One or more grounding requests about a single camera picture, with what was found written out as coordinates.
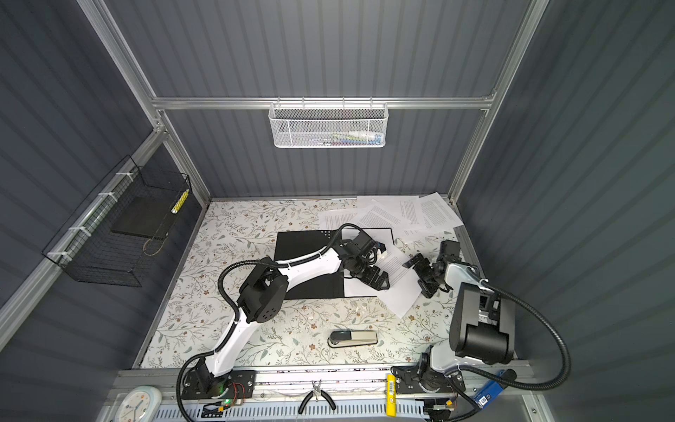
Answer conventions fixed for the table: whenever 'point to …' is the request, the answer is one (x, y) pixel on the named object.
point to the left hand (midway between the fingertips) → (380, 280)
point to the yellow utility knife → (391, 395)
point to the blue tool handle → (489, 392)
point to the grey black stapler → (338, 338)
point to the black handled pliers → (316, 392)
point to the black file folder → (293, 243)
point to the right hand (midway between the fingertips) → (414, 275)
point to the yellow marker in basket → (179, 201)
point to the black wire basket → (115, 236)
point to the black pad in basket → (146, 217)
